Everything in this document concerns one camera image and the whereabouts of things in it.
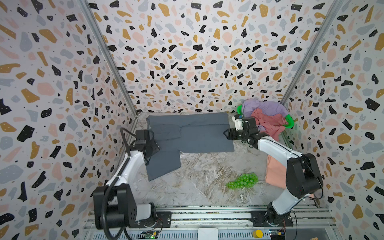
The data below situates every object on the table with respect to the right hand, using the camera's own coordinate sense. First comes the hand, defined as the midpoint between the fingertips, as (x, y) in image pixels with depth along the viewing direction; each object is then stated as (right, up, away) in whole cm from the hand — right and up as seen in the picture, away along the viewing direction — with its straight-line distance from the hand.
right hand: (226, 129), depth 90 cm
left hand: (-44, -10, -4) cm, 45 cm away
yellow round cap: (+10, -46, -25) cm, 53 cm away
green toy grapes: (+9, -29, -7) cm, 31 cm away
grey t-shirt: (-33, -3, +18) cm, 38 cm away
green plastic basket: (+47, +2, +15) cm, 49 cm away
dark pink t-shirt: (+35, +3, +14) cm, 38 cm away
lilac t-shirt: (+39, +17, +27) cm, 50 cm away
